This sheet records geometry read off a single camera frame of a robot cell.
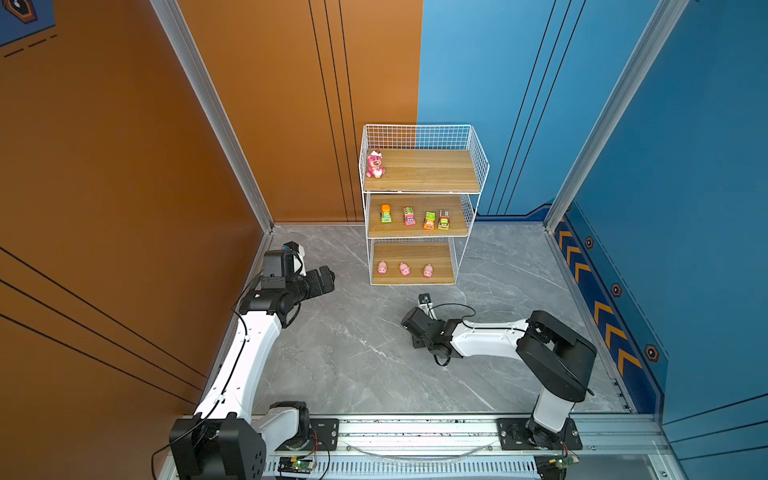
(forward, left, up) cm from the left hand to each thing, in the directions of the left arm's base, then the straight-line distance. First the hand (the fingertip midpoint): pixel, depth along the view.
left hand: (320, 275), depth 81 cm
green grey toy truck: (+14, -34, +8) cm, 38 cm away
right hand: (-6, -28, -20) cm, 35 cm away
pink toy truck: (+16, -24, +7) cm, 30 cm away
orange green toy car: (+18, -18, +7) cm, 26 cm away
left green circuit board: (-41, +3, -21) cm, 46 cm away
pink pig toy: (+15, -16, -16) cm, 27 cm away
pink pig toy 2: (+14, -24, -16) cm, 32 cm away
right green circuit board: (-39, -61, -19) cm, 75 cm away
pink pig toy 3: (+14, -32, -16) cm, 38 cm away
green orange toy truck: (+13, -30, +8) cm, 34 cm away
